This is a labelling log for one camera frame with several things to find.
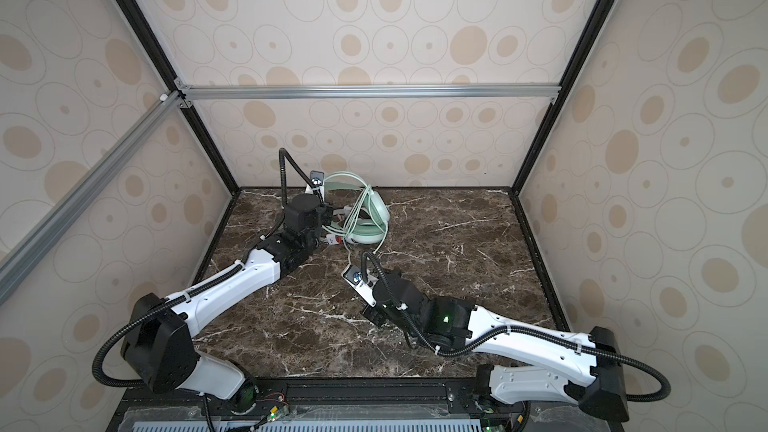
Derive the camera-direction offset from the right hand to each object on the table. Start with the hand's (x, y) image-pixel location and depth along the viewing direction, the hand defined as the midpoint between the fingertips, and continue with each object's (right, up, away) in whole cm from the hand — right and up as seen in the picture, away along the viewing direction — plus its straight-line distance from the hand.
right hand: (363, 283), depth 68 cm
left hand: (-11, +24, +10) cm, 28 cm away
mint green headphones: (+1, +17, +9) cm, 19 cm away
